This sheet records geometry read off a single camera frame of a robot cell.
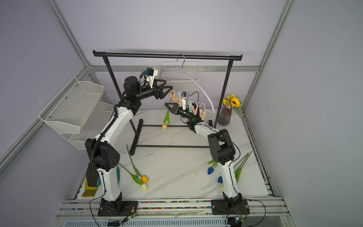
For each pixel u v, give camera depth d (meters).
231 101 0.90
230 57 0.56
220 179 0.83
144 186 0.80
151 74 0.65
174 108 0.82
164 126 0.95
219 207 0.73
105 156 0.51
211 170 0.85
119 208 0.66
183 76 0.61
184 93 0.84
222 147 0.58
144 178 0.82
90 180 0.82
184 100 0.72
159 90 0.68
